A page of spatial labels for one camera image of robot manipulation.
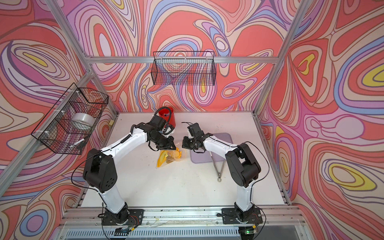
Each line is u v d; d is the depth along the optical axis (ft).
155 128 2.27
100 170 1.53
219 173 2.83
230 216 2.39
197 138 2.36
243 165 1.62
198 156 3.08
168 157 2.90
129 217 2.37
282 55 2.82
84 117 2.44
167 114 3.34
